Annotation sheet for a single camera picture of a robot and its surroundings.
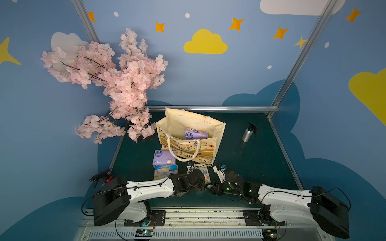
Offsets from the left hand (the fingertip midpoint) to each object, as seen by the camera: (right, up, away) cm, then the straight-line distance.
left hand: (203, 184), depth 81 cm
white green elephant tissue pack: (+2, +1, -1) cm, 3 cm away
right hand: (+3, +1, -2) cm, 4 cm away
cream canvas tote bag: (-20, +29, +18) cm, 39 cm away
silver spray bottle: (+33, +31, +14) cm, 47 cm away
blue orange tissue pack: (-23, +6, +2) cm, 24 cm away
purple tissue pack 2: (-6, +27, +5) cm, 29 cm away
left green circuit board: (-29, -19, -11) cm, 36 cm away
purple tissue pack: (-24, +13, +9) cm, 29 cm away
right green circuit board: (+32, -21, -10) cm, 39 cm away
